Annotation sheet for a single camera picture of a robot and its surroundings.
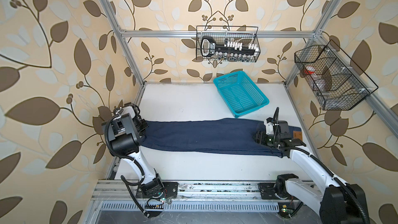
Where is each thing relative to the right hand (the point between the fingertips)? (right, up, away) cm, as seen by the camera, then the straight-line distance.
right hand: (258, 138), depth 86 cm
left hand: (-67, +2, +7) cm, 68 cm away
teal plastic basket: (-2, +25, +29) cm, 38 cm away
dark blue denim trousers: (-13, 0, +5) cm, 14 cm away
